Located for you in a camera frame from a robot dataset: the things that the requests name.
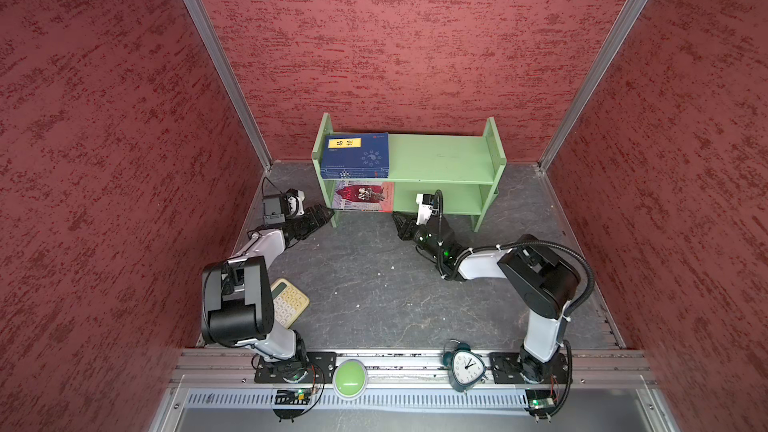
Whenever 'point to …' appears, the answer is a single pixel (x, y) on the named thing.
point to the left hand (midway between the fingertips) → (327, 221)
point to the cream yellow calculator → (289, 303)
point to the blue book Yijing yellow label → (354, 156)
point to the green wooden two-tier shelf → (464, 169)
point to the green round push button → (350, 379)
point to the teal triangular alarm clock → (466, 368)
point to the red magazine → (363, 196)
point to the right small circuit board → (540, 402)
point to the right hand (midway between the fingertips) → (390, 219)
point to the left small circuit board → (291, 397)
